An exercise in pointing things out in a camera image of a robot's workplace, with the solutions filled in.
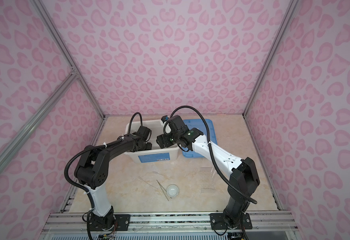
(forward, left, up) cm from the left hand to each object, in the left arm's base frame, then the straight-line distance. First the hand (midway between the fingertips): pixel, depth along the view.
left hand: (147, 147), depth 98 cm
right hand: (-6, -13, +19) cm, 24 cm away
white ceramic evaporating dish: (-27, -17, -2) cm, 32 cm away
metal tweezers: (-24, -10, -4) cm, 26 cm away
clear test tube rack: (-19, -37, -3) cm, 42 cm away
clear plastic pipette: (-17, -9, -4) cm, 20 cm away
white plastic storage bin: (-10, -7, +7) cm, 14 cm away
